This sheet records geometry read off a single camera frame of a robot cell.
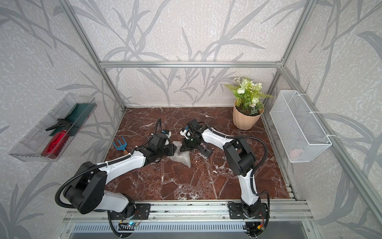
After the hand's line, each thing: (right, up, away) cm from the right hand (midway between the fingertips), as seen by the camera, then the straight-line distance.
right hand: (181, 149), depth 90 cm
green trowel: (-49, +20, -17) cm, 55 cm away
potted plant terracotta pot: (+41, +17, +8) cm, 45 cm away
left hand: (-3, +1, 0) cm, 4 cm away
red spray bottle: (-45, +9, -31) cm, 56 cm away
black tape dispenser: (+14, 0, +2) cm, 15 cm away
